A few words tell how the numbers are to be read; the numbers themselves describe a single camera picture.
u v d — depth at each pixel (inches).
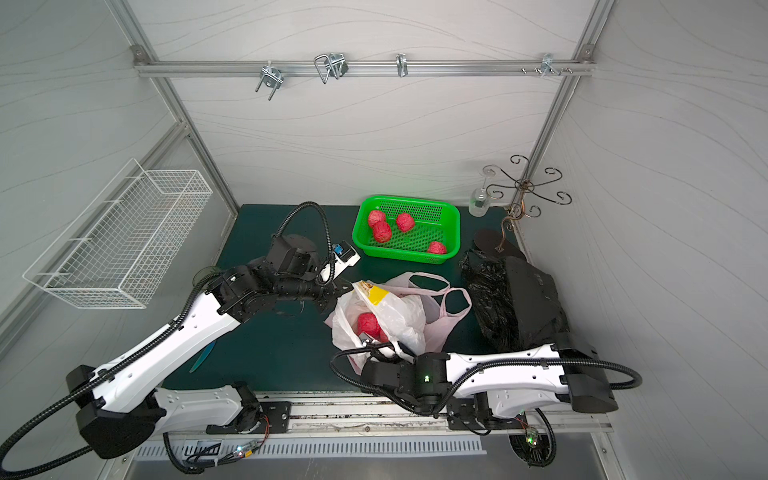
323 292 22.6
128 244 27.5
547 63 30.1
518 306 29.3
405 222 42.9
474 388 18.6
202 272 34.0
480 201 37.5
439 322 32.4
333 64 30.2
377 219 43.6
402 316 26.2
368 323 32.8
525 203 31.0
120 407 15.3
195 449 27.7
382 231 41.2
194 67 30.7
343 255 22.3
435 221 45.1
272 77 30.1
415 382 20.6
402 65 30.9
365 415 29.5
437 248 39.8
